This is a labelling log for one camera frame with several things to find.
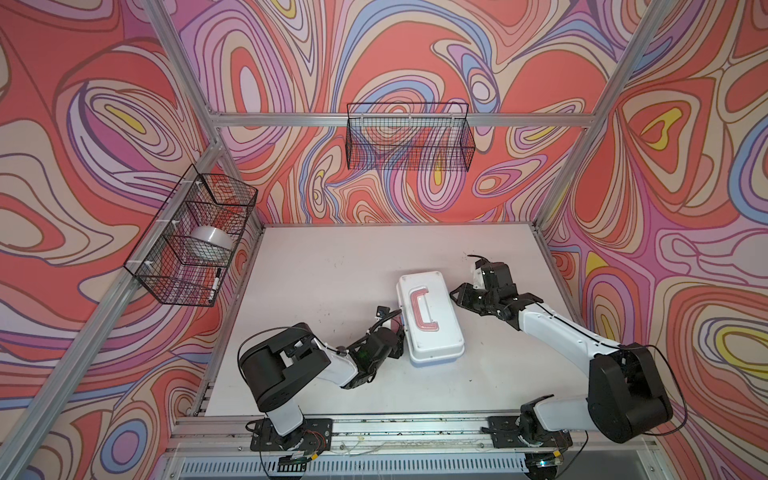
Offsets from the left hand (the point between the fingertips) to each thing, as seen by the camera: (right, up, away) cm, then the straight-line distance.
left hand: (402, 331), depth 90 cm
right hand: (+16, +10, -2) cm, 18 cm away
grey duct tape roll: (-48, +29, -17) cm, 59 cm away
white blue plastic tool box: (+8, +2, -12) cm, 14 cm away
